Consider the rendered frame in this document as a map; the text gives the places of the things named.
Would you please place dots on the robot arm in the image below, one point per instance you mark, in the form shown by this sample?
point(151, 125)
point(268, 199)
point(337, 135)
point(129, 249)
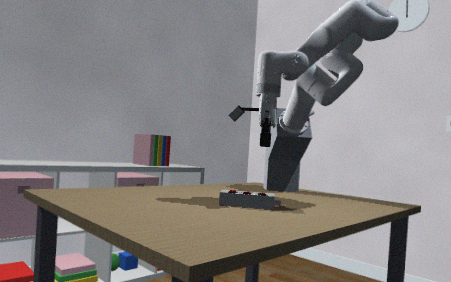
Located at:
point(311, 82)

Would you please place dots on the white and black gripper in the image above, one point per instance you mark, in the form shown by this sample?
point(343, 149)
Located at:
point(267, 109)

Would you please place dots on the white power strip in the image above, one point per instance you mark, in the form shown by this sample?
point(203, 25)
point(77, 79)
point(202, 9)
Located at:
point(248, 199)

